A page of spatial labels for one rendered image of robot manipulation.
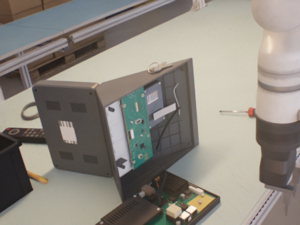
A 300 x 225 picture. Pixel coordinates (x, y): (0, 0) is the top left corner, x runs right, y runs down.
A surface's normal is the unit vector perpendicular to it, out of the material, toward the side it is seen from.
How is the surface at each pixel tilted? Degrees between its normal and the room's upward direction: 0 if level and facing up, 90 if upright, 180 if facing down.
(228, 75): 0
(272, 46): 14
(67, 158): 90
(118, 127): 90
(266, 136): 90
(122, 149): 90
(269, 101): 81
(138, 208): 0
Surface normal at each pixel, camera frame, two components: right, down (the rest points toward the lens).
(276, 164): -0.54, 0.13
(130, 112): 0.73, 0.23
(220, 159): -0.12, -0.88
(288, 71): -0.06, 0.48
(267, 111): -0.69, 0.41
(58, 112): -0.38, 0.47
